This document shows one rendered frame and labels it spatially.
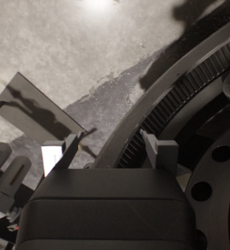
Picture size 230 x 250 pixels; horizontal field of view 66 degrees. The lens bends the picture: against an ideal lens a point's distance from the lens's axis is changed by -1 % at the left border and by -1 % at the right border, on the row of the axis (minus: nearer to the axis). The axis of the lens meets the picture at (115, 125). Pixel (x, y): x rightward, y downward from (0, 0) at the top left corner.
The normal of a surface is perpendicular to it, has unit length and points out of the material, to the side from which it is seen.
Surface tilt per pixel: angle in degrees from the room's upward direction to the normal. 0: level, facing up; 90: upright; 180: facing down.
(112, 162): 90
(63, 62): 0
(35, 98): 0
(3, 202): 90
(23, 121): 0
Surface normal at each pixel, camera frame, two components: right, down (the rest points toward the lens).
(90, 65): -0.12, 0.62
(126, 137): -0.66, -0.63
